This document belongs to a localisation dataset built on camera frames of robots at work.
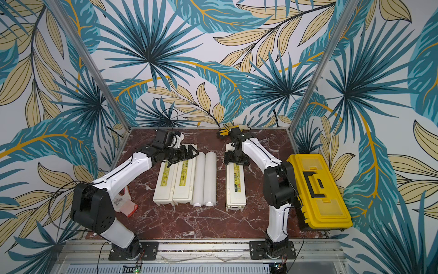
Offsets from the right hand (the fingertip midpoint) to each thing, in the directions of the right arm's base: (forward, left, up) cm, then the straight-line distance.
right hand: (234, 163), depth 92 cm
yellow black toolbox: (-27, -35, +7) cm, 45 cm away
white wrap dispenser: (-14, +35, 0) cm, 37 cm away
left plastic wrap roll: (-11, +19, -4) cm, 22 cm away
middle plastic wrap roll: (-7, +13, -4) cm, 16 cm away
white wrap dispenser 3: (-13, 0, +2) cm, 13 cm away
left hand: (-2, +21, +9) cm, 23 cm away
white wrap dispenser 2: (-11, +25, 0) cm, 27 cm away
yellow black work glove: (+30, +4, -7) cm, 32 cm away
